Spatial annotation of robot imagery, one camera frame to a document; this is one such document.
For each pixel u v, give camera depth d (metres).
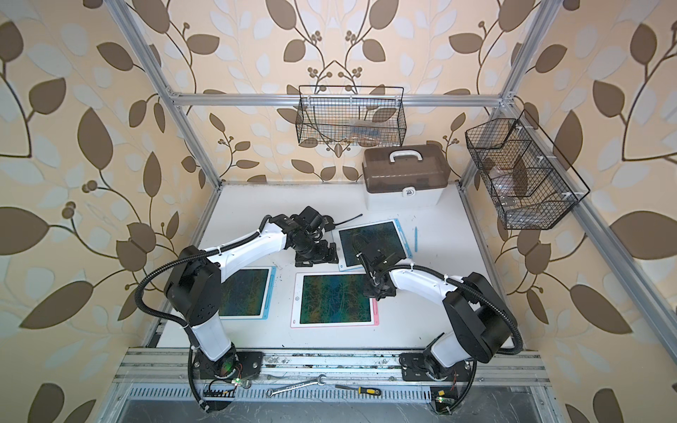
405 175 0.97
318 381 0.72
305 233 0.72
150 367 0.75
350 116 0.96
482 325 0.43
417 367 0.72
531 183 0.73
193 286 0.47
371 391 0.70
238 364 0.74
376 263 0.69
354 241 1.04
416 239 1.02
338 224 1.04
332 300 0.87
